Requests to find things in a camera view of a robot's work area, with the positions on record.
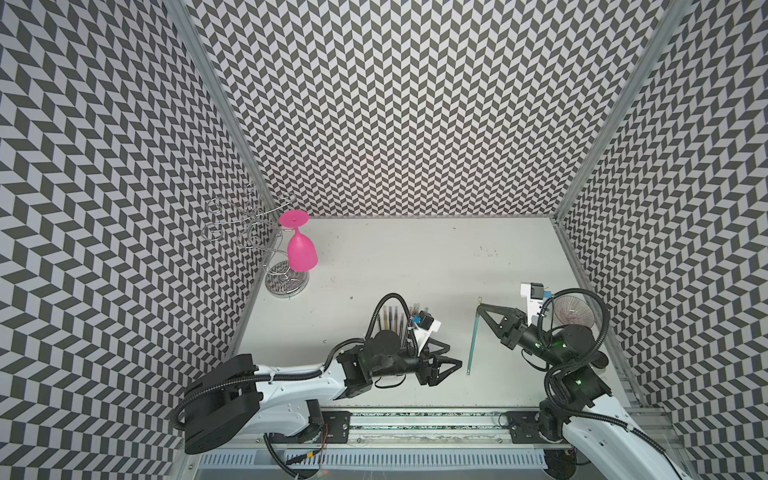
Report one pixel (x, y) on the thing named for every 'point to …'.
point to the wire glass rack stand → (255, 227)
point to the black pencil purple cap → (396, 319)
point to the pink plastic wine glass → (300, 251)
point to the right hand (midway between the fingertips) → (477, 315)
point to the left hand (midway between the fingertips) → (454, 362)
